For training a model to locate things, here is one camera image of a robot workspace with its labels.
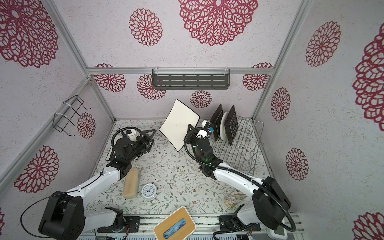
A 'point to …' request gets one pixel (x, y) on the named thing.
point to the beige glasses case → (131, 184)
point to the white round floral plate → (222, 127)
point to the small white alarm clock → (148, 191)
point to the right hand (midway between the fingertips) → (189, 123)
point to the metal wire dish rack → (241, 155)
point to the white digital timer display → (280, 233)
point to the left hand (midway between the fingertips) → (156, 136)
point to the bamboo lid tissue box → (178, 225)
